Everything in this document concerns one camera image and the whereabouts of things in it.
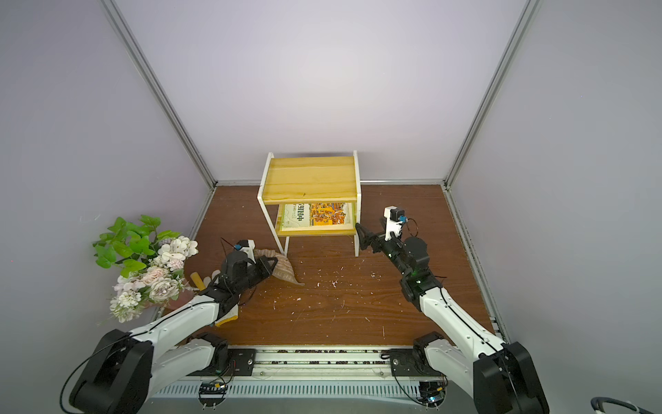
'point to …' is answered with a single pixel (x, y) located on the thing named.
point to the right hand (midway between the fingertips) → (374, 216)
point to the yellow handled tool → (198, 282)
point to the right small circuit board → (432, 393)
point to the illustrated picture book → (317, 215)
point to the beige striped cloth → (283, 269)
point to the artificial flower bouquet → (152, 265)
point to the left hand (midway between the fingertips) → (280, 258)
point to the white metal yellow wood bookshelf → (315, 196)
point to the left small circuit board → (211, 393)
